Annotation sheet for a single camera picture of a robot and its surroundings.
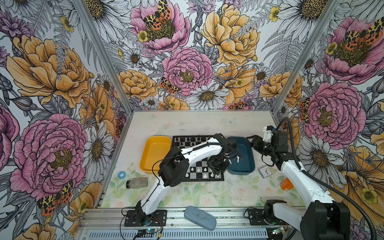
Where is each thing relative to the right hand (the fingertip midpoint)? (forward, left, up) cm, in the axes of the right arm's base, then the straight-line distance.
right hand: (248, 144), depth 84 cm
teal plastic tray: (-5, +3, -16) cm, 17 cm away
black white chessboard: (-9, +28, -12) cm, 31 cm away
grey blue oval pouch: (-32, +28, -12) cm, 44 cm away
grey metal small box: (-15, +61, -11) cm, 64 cm away
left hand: (-14, +19, -9) cm, 25 cm away
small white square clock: (-10, -10, -14) cm, 20 cm away
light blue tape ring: (-9, +73, -14) cm, 75 cm away
